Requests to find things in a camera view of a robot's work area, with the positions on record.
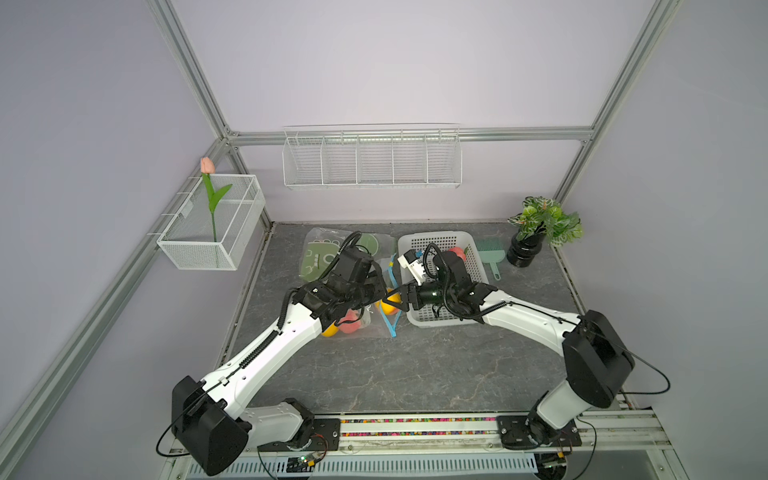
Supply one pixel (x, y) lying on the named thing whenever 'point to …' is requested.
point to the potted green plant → (540, 218)
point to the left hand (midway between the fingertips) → (387, 287)
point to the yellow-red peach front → (387, 309)
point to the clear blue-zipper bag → (381, 319)
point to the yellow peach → (330, 331)
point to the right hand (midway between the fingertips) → (386, 296)
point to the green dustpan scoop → (492, 251)
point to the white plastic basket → (463, 248)
